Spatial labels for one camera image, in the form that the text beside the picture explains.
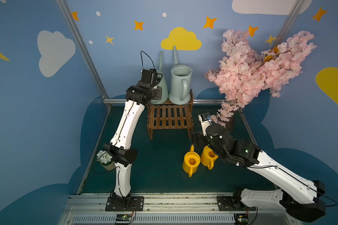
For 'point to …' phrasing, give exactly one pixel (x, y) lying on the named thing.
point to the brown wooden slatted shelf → (166, 116)
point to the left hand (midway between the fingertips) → (155, 89)
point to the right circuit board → (241, 219)
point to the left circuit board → (123, 217)
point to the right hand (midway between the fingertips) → (200, 128)
